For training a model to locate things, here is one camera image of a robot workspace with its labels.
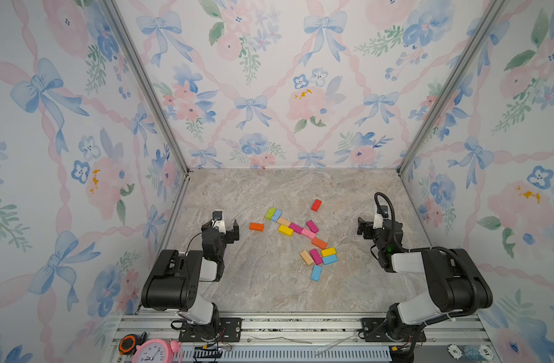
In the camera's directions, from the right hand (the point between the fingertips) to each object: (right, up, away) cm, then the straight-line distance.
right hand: (373, 217), depth 94 cm
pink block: (-26, -8, +3) cm, 28 cm away
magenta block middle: (-32, -5, +4) cm, 33 cm away
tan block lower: (-28, -16, -4) cm, 32 cm away
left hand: (-61, -1, -1) cm, 61 cm away
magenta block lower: (-24, -15, -3) cm, 29 cm away
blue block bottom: (-25, -21, -8) cm, 33 cm away
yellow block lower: (-19, -14, -3) cm, 24 cm away
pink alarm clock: (-76, -38, -25) cm, 89 cm away
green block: (-43, +1, +9) cm, 44 cm away
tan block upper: (-37, -3, +6) cm, 38 cm away
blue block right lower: (-19, -16, -4) cm, 26 cm away
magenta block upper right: (-25, -5, +5) cm, 26 cm away
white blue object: (+19, -38, -26) cm, 50 cm away
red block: (-22, +4, +13) cm, 26 cm away
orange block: (-49, -5, +4) cm, 49 cm away
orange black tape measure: (-85, -36, -25) cm, 96 cm away
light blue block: (-41, 0, +7) cm, 41 cm away
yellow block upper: (-36, -6, +4) cm, 37 cm away
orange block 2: (-22, -11, +1) cm, 25 cm away
